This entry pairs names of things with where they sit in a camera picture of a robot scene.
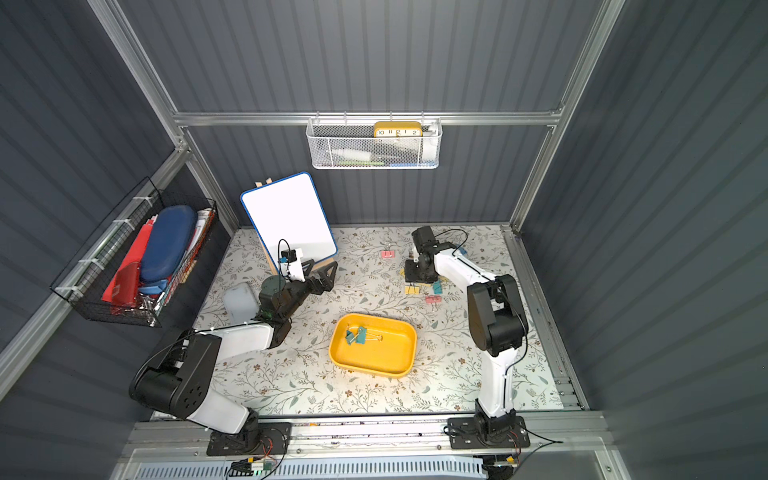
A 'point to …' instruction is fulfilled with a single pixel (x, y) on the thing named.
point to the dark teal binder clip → (350, 337)
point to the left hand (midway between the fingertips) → (328, 263)
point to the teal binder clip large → (438, 287)
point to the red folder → (122, 288)
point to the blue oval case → (169, 235)
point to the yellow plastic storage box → (391, 347)
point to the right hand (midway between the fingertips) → (418, 273)
